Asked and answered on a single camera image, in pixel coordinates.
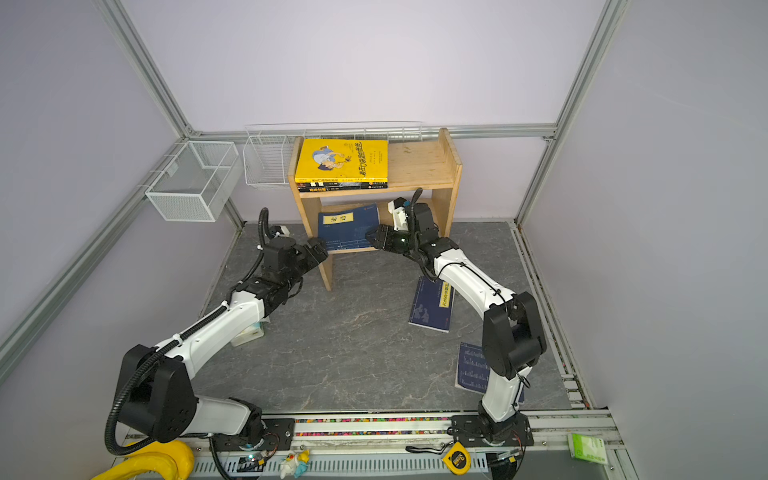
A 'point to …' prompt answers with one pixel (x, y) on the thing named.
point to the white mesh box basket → (198, 182)
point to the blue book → (347, 229)
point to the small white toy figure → (296, 464)
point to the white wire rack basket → (266, 146)
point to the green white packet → (587, 448)
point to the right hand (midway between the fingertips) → (371, 238)
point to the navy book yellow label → (432, 304)
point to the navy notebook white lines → (472, 371)
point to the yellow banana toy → (174, 456)
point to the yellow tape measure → (457, 459)
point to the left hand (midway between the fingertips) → (317, 249)
